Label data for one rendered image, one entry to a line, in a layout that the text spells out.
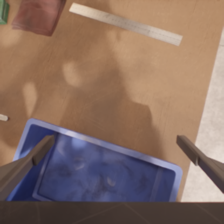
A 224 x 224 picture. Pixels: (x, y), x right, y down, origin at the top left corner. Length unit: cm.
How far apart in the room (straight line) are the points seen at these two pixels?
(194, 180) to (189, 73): 61
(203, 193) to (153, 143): 61
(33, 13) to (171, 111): 49
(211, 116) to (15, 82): 88
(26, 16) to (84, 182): 51
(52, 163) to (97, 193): 14
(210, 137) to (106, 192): 67
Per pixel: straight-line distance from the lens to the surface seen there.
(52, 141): 17
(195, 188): 96
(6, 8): 68
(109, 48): 48
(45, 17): 59
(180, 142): 17
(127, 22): 52
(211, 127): 97
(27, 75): 54
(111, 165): 42
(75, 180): 45
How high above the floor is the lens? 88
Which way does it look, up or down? 78 degrees down
